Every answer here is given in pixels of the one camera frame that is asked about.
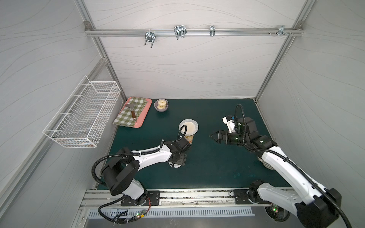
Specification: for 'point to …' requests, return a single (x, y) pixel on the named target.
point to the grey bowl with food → (161, 105)
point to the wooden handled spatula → (133, 114)
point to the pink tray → (139, 121)
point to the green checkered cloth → (125, 118)
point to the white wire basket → (81, 120)
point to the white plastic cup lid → (176, 166)
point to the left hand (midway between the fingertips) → (178, 160)
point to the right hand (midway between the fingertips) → (215, 136)
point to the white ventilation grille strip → (141, 213)
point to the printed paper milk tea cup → (189, 138)
